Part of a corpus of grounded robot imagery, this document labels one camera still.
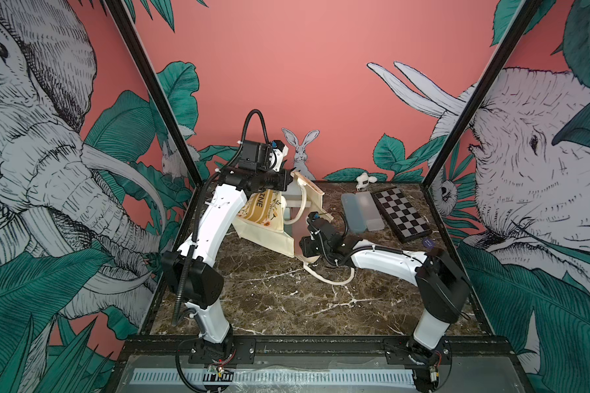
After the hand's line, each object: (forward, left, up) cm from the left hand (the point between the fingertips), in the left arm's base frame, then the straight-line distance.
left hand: (294, 174), depth 78 cm
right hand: (-11, -2, -22) cm, 25 cm away
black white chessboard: (+2, -47, -30) cm, 56 cm away
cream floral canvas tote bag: (-6, +12, -16) cm, 21 cm away
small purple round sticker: (-9, -55, -33) cm, 65 cm away
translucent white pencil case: (+3, -35, -31) cm, 47 cm away
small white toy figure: (+25, -34, -29) cm, 51 cm away
